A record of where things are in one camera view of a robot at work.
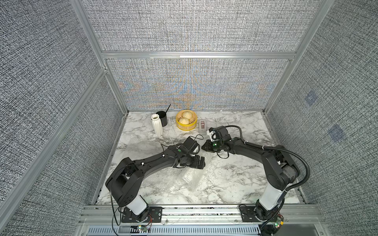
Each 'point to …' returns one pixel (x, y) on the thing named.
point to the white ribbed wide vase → (192, 178)
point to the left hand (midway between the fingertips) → (201, 163)
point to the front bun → (184, 120)
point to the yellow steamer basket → (192, 124)
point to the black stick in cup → (168, 108)
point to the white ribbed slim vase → (157, 124)
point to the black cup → (163, 116)
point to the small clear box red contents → (203, 127)
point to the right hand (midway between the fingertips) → (202, 144)
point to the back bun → (187, 114)
